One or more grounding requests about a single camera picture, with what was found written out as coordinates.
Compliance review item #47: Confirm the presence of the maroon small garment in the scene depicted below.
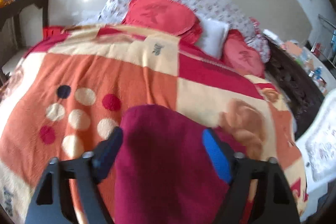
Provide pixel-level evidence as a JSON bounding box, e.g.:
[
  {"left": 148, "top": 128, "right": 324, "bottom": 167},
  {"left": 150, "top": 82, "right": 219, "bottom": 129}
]
[{"left": 114, "top": 105, "right": 228, "bottom": 223}]

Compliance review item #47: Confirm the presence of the red orange cream blanket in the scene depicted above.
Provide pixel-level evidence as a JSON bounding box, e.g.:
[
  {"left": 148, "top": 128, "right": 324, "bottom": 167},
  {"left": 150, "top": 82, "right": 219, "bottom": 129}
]
[{"left": 1, "top": 26, "right": 308, "bottom": 223}]

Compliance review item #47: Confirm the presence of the white plastic chair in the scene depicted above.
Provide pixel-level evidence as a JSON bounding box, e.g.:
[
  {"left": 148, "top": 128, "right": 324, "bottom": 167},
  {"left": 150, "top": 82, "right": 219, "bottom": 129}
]
[{"left": 295, "top": 90, "right": 336, "bottom": 221}]

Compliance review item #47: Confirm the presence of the dark wooden headboard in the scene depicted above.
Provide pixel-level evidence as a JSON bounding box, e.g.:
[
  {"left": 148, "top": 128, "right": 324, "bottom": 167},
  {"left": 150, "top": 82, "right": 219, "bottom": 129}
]
[{"left": 265, "top": 40, "right": 325, "bottom": 139}]

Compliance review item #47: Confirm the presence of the dark wooden side table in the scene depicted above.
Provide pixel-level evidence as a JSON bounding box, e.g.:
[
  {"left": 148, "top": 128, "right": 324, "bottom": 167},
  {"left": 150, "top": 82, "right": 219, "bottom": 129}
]
[{"left": 0, "top": 0, "right": 51, "bottom": 83}]

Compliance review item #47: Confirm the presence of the metal drying rack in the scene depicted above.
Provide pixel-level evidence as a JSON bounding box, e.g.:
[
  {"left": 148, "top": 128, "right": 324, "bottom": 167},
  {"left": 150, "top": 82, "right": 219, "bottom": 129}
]
[{"left": 311, "top": 14, "right": 335, "bottom": 69}]

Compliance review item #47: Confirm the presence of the white small pillow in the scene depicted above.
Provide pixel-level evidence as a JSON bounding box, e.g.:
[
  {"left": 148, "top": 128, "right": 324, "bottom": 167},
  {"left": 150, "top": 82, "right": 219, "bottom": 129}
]
[{"left": 195, "top": 17, "right": 231, "bottom": 60}]

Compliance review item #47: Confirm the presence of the red round pillow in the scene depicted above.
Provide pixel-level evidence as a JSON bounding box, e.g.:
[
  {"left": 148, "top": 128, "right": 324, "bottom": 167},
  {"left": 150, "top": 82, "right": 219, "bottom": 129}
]
[{"left": 122, "top": 0, "right": 203, "bottom": 44}]

